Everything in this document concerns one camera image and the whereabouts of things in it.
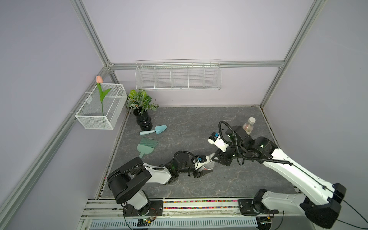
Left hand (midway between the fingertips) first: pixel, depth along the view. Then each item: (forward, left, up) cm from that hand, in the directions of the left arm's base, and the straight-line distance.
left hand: (209, 165), depth 79 cm
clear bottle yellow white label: (-3, +1, +7) cm, 8 cm away
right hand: (+1, -1, +12) cm, 12 cm away
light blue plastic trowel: (+34, +32, -10) cm, 47 cm away
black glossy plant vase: (+36, +41, +1) cm, 54 cm away
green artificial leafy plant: (+42, +41, +13) cm, 60 cm away
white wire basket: (+20, +58, +25) cm, 67 cm away
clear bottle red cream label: (+25, -31, -1) cm, 40 cm away
